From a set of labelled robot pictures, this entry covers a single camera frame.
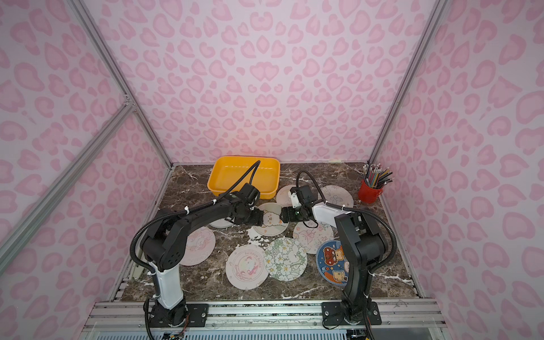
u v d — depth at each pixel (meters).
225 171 1.17
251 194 0.77
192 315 0.73
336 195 1.06
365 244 0.49
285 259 0.86
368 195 0.95
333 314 0.74
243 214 0.79
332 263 0.85
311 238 0.92
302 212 0.76
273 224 0.96
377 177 0.95
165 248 0.49
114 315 0.75
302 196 0.79
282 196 1.07
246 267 0.84
